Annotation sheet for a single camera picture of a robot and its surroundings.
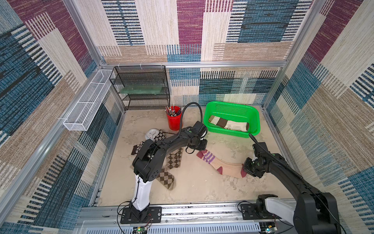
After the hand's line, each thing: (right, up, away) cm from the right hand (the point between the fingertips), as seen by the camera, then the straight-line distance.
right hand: (245, 172), depth 85 cm
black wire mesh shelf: (-66, +53, +20) cm, 87 cm away
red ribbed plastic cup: (-42, +31, +12) cm, 53 cm away
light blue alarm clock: (-59, +21, +17) cm, 65 cm away
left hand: (-22, +13, +8) cm, 27 cm away
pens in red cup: (-44, +35, +12) cm, 57 cm away
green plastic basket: (0, +30, +27) cm, 40 cm away
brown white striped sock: (+7, +26, +20) cm, 33 cm away
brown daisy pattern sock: (-51, +19, +15) cm, 57 cm away
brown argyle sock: (-46, -3, 0) cm, 46 cm away
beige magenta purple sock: (-5, 0, +2) cm, 5 cm away
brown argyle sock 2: (-42, +5, +7) cm, 43 cm away
